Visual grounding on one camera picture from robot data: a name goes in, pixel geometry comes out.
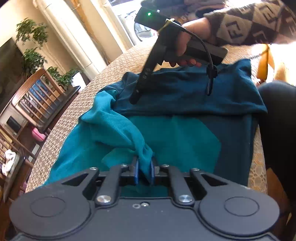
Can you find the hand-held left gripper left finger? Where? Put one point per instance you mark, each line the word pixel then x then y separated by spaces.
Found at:
pixel 136 171

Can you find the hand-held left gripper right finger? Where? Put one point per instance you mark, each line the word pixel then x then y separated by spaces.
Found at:
pixel 152 171

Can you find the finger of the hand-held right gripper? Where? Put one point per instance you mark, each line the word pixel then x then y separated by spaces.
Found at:
pixel 136 97

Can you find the teal two-tone knit sweater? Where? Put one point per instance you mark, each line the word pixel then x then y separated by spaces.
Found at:
pixel 185 139

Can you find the stack of folded clothes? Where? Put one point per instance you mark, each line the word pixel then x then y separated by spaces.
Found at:
pixel 185 2

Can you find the person's right hand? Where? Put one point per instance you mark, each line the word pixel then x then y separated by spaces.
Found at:
pixel 196 29

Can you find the sliding glass door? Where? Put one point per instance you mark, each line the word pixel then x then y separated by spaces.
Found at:
pixel 124 14

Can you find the gold curtain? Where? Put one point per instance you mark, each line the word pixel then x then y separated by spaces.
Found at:
pixel 101 25

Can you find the white tower air conditioner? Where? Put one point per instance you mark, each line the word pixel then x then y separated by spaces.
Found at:
pixel 74 37

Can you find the wooden chair black seat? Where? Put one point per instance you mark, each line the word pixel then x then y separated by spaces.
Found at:
pixel 13 183
pixel 34 81

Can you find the pink case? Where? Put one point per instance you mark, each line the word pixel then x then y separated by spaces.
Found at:
pixel 38 134

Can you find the potted green plant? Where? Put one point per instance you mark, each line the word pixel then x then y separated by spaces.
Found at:
pixel 34 55

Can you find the wooden television cabinet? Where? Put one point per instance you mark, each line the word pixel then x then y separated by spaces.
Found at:
pixel 23 139

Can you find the yellow chair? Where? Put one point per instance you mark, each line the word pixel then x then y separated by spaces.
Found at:
pixel 263 64

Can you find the white crumpled cloth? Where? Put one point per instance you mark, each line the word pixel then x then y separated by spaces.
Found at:
pixel 9 162

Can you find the person's leg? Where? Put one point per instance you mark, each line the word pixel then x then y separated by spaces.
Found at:
pixel 279 127

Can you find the wall television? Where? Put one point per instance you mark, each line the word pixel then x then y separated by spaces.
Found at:
pixel 9 69

